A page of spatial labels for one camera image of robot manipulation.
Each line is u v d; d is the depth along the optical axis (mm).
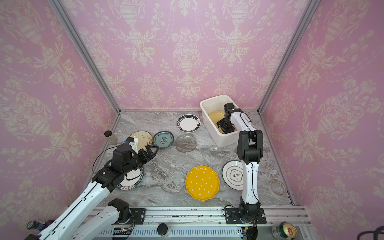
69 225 420
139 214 744
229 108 863
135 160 639
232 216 732
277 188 834
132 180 624
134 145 699
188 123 1135
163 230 621
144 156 669
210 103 1068
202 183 836
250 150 603
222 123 940
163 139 1030
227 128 931
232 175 874
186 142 1029
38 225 569
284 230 617
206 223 729
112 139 973
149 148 686
